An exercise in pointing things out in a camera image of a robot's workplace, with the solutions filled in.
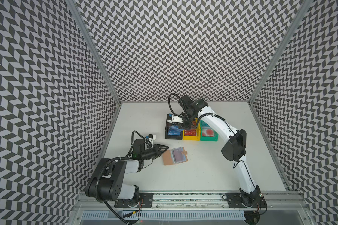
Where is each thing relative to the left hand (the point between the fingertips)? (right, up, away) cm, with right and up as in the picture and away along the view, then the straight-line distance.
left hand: (168, 149), depth 85 cm
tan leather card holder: (+1, -6, +3) cm, 6 cm away
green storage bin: (+18, +16, -21) cm, 32 cm away
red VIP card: (+7, -5, +3) cm, 9 cm away
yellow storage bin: (+16, +5, +9) cm, 20 cm away
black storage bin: (-1, +14, +14) cm, 20 cm away
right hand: (+9, +14, +1) cm, 16 cm away
